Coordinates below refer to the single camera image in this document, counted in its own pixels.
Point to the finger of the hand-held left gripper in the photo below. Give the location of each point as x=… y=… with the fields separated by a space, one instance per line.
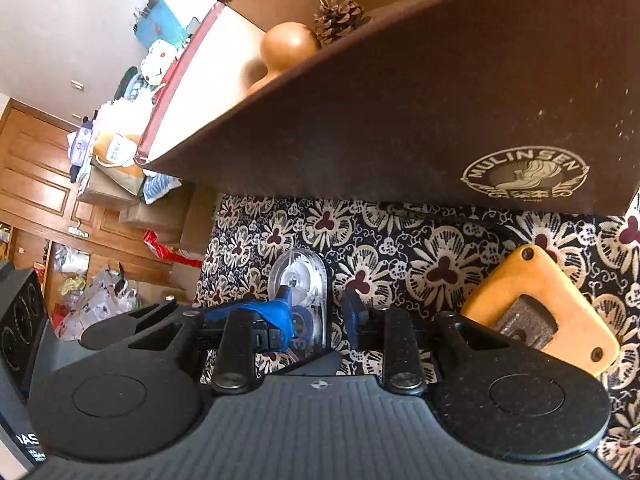
x=212 y=314

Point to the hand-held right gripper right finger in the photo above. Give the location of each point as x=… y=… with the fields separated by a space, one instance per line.
x=352 y=317

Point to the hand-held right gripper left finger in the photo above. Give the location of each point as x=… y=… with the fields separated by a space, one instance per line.
x=277 y=320

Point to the clear correction tape dispenser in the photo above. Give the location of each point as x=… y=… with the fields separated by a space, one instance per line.
x=305 y=275

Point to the brown cardboard box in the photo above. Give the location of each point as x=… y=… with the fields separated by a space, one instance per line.
x=400 y=110

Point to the wooden gourd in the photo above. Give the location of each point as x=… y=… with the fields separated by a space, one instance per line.
x=290 y=45

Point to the brown pine cone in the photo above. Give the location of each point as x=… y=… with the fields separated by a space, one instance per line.
x=340 y=20

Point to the floral patterned table cloth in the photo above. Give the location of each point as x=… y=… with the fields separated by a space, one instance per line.
x=400 y=260

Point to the red bag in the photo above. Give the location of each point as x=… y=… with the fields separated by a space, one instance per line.
x=170 y=250

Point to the white plastic bags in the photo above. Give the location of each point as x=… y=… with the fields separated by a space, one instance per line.
x=100 y=295

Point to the wooden door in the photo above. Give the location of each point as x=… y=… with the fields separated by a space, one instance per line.
x=40 y=175

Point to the purple and white packet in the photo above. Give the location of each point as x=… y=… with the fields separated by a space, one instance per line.
x=80 y=147

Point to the white and orange paper bag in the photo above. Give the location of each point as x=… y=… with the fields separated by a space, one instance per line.
x=115 y=150

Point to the white wall switch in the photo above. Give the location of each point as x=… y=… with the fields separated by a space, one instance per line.
x=77 y=85

